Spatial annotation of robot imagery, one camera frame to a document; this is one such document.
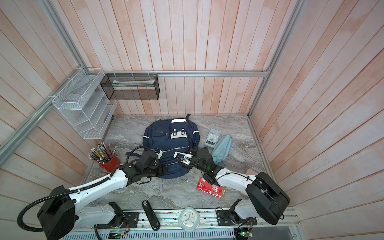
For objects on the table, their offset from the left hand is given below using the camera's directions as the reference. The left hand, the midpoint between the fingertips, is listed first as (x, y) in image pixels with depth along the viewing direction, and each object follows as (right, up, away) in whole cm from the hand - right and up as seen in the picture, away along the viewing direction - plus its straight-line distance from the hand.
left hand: (167, 172), depth 81 cm
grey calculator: (+29, +18, +23) cm, 41 cm away
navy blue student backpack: (0, +20, +17) cm, 26 cm away
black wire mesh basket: (-30, +55, +25) cm, 68 cm away
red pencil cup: (-32, +3, +2) cm, 32 cm away
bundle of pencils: (-35, +11, -3) cm, 37 cm away
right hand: (+8, +12, +1) cm, 15 cm away
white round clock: (+12, -20, -10) cm, 25 cm away
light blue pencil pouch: (+33, +11, +14) cm, 37 cm away
